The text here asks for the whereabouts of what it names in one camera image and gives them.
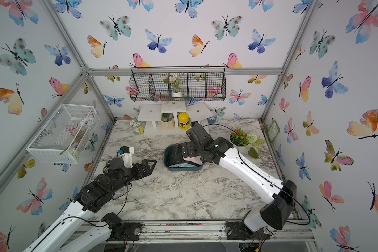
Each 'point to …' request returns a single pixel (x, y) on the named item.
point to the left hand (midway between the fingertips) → (152, 162)
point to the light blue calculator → (182, 165)
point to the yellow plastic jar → (184, 119)
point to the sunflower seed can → (137, 127)
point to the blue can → (212, 120)
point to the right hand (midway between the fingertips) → (193, 144)
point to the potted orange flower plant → (240, 138)
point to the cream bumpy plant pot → (167, 121)
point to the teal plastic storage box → (188, 168)
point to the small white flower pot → (176, 82)
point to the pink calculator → (196, 159)
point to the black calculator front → (175, 155)
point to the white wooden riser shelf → (199, 112)
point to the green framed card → (273, 130)
